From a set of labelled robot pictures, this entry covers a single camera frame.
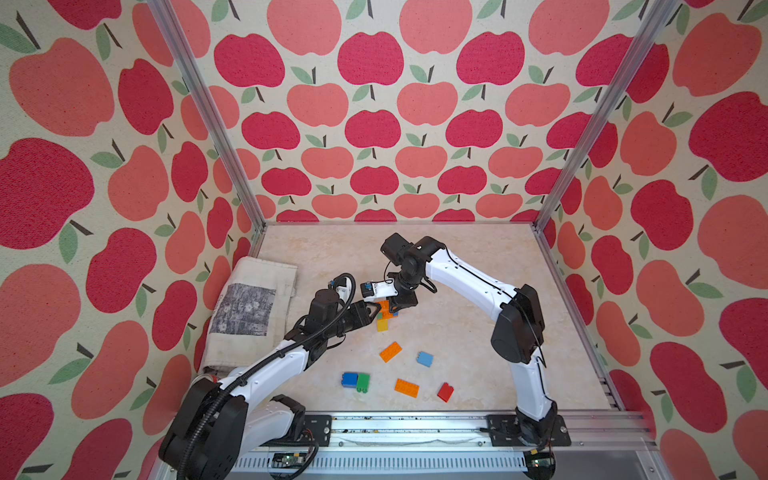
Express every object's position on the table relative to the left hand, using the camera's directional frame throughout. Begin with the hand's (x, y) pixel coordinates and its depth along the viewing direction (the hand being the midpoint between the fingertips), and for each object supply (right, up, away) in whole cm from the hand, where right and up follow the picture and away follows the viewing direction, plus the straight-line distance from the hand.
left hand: (379, 314), depth 81 cm
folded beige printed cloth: (-40, -2, +9) cm, 41 cm away
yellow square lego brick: (+1, -5, +8) cm, 10 cm away
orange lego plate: (+2, +1, +1) cm, 2 cm away
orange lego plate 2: (+3, -12, +6) cm, 14 cm away
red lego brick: (+18, -21, -1) cm, 28 cm away
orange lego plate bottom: (+7, -20, 0) cm, 21 cm away
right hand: (+4, +2, +4) cm, 6 cm away
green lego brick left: (-4, -18, -1) cm, 19 cm away
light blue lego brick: (+14, -15, +6) cm, 21 cm away
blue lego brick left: (-8, -19, +1) cm, 20 cm away
